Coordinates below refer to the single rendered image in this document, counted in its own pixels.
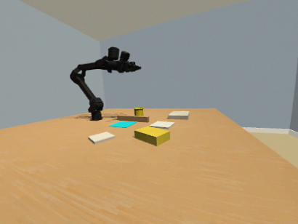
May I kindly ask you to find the yellow rectangular block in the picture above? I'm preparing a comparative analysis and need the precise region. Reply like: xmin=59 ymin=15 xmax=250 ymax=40
xmin=134 ymin=126 xmax=170 ymax=146

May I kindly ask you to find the light wooden bar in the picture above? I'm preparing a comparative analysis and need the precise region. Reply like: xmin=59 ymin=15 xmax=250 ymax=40
xmin=117 ymin=115 xmax=149 ymax=123

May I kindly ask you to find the yellow cup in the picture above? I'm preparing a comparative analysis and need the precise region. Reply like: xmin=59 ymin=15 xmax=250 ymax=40
xmin=134 ymin=108 xmax=143 ymax=116

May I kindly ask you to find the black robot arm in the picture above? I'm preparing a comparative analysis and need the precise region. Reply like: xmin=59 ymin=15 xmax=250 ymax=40
xmin=70 ymin=47 xmax=129 ymax=121

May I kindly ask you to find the cream flat square panel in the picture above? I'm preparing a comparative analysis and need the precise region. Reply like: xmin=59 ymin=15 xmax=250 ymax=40
xmin=149 ymin=121 xmax=175 ymax=129

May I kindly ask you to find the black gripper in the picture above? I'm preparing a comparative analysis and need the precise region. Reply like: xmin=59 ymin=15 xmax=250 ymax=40
xmin=115 ymin=61 xmax=141 ymax=73

